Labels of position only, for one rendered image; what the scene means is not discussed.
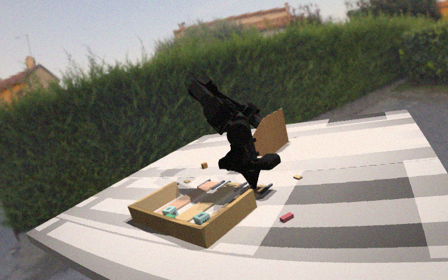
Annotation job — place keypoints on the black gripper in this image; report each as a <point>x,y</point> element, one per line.
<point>253,167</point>

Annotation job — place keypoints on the small pink rectangular block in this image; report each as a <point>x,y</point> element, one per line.
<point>286,217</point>

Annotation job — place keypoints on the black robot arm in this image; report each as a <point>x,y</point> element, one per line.
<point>231,116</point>

